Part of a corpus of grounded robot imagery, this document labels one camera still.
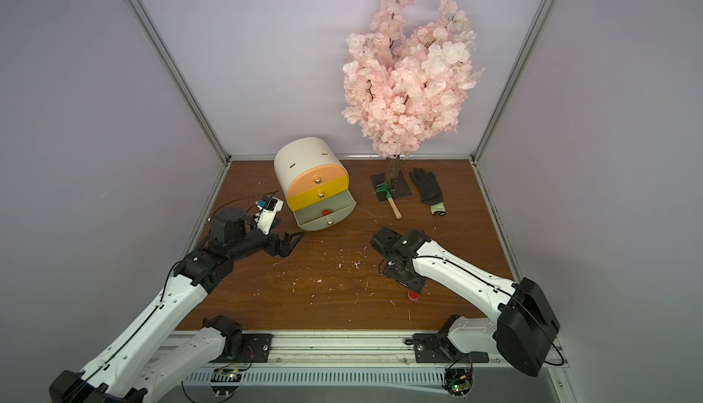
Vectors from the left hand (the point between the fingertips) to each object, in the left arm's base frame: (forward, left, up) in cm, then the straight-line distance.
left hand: (293, 225), depth 74 cm
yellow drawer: (+18, -4, -8) cm, 20 cm away
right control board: (-33, -45, -23) cm, 60 cm away
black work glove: (+29, -46, -21) cm, 59 cm away
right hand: (-8, -30, -13) cm, 33 cm away
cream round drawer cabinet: (+28, +5, +1) cm, 28 cm away
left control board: (-34, +17, -24) cm, 45 cm away
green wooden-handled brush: (+28, -27, -18) cm, 44 cm away
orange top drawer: (+18, -3, 0) cm, 18 cm away
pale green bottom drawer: (+12, -7, -13) cm, 19 cm away
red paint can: (-13, -35, -18) cm, 41 cm away
